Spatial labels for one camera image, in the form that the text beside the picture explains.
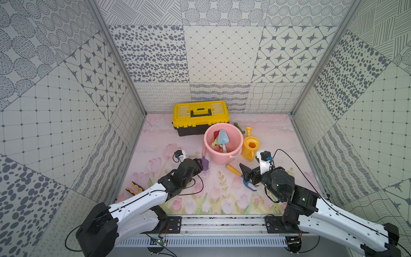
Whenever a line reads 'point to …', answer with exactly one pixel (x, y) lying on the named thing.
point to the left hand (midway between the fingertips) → (198, 159)
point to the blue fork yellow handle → (247, 184)
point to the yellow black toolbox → (190, 118)
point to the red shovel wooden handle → (218, 148)
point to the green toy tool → (236, 125)
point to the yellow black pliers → (137, 186)
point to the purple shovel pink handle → (205, 161)
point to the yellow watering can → (251, 144)
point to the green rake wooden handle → (215, 142)
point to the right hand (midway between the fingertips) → (248, 162)
